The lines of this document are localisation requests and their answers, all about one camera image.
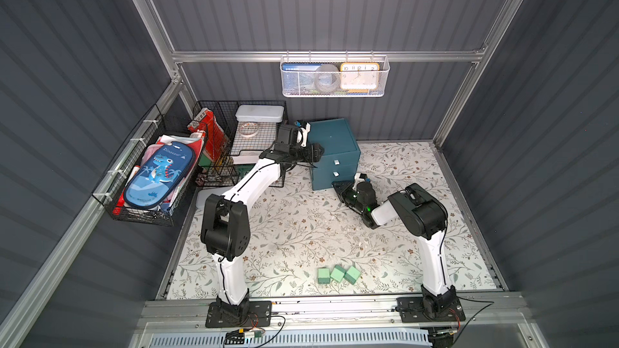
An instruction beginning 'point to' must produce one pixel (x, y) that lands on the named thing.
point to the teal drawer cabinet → (341, 159)
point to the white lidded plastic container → (259, 113)
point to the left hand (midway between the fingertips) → (321, 151)
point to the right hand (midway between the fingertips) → (336, 182)
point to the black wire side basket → (153, 131)
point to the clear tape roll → (248, 129)
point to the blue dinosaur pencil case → (163, 169)
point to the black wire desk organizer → (229, 136)
